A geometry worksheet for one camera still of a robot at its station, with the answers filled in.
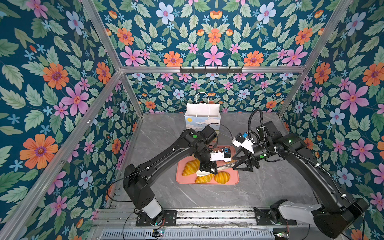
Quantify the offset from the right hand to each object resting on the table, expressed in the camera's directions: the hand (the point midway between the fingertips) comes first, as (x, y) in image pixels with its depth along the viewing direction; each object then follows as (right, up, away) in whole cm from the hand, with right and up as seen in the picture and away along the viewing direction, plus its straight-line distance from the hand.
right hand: (234, 160), depth 64 cm
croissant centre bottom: (-13, -15, +19) cm, 27 cm away
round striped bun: (-3, -14, +19) cm, 23 cm away
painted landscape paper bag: (-17, +21, +18) cm, 33 cm away
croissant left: (-21, -9, +20) cm, 30 cm away
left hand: (-7, -4, +4) cm, 9 cm away
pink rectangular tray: (-21, -16, +22) cm, 34 cm away
